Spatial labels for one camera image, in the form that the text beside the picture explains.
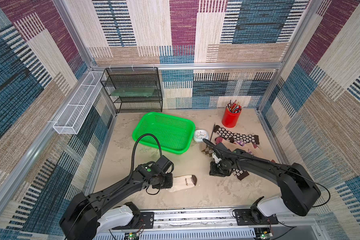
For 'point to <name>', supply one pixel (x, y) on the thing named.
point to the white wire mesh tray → (69, 122)
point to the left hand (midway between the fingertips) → (172, 184)
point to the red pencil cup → (231, 115)
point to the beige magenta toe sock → (230, 144)
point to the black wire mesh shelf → (134, 89)
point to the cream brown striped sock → (183, 182)
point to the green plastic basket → (175, 133)
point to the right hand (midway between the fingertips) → (214, 175)
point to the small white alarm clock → (199, 134)
